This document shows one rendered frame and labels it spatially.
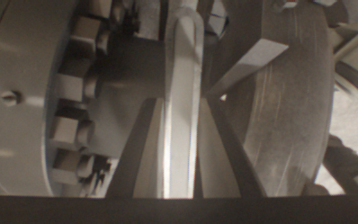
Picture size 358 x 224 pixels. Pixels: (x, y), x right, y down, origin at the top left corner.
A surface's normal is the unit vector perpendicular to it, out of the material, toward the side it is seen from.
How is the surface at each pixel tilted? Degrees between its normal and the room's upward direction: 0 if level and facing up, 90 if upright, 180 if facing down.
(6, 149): 12
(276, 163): 28
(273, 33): 49
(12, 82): 33
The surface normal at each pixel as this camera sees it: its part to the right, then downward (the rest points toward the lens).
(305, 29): 0.20, -0.27
